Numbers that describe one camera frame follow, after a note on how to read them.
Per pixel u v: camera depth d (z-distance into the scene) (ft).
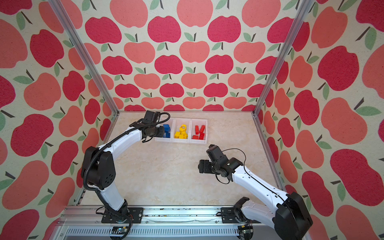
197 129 3.55
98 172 1.56
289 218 1.31
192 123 3.42
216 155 2.05
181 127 3.53
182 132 3.50
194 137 3.43
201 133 3.52
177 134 3.37
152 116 2.40
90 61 2.98
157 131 2.63
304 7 2.28
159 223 2.39
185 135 3.34
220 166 1.95
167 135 3.42
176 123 3.55
